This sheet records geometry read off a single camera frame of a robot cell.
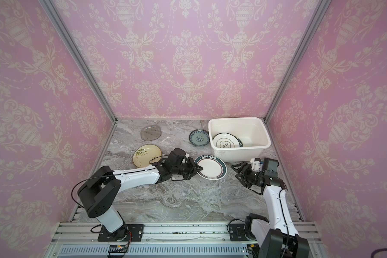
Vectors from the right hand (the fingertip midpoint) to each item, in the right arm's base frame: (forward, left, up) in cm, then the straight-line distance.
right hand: (234, 170), depth 81 cm
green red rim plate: (+4, +9, -5) cm, 11 cm away
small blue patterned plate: (+31, +17, -11) cm, 37 cm away
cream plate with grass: (+18, +52, -11) cm, 56 cm away
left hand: (+1, +15, 0) cm, 15 cm away
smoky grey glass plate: (+37, +52, -11) cm, 64 cm away
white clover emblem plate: (+25, 0, -7) cm, 26 cm away
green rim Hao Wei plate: (+24, -6, -8) cm, 26 cm away
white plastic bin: (+29, -17, -4) cm, 34 cm away
